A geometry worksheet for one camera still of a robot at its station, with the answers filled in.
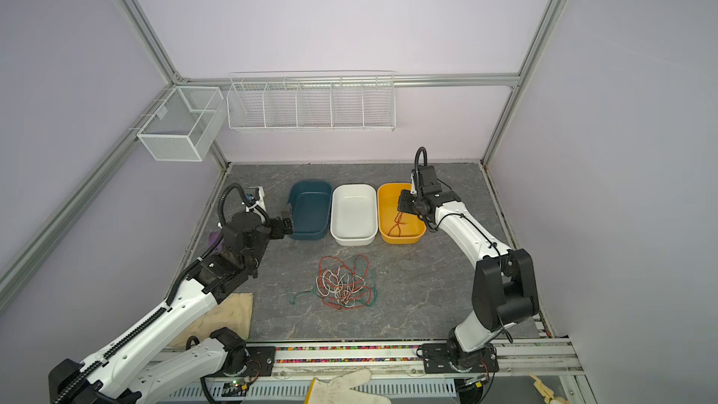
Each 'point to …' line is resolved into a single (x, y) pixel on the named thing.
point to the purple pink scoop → (213, 236)
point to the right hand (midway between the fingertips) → (405, 202)
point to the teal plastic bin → (310, 203)
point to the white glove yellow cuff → (339, 390)
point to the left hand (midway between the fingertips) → (274, 209)
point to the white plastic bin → (353, 213)
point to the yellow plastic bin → (397, 226)
